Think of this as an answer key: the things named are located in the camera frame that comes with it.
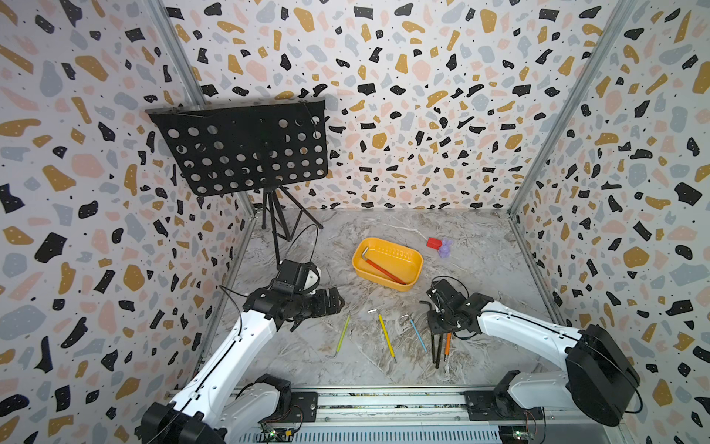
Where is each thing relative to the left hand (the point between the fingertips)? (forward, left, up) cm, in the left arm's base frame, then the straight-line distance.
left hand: (334, 304), depth 78 cm
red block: (+32, -36, -14) cm, 50 cm away
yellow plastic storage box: (+24, -17, -16) cm, 33 cm away
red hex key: (+22, -13, -15) cm, 29 cm away
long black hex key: (-4, -30, -15) cm, 33 cm away
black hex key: (-8, -31, -15) cm, 35 cm away
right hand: (-1, -30, -12) cm, 32 cm away
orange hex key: (-6, -34, -15) cm, 38 cm away
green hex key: (-3, -2, -15) cm, 16 cm away
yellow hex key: (-2, -15, -14) cm, 21 cm away
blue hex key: (+1, -23, -15) cm, 28 cm away
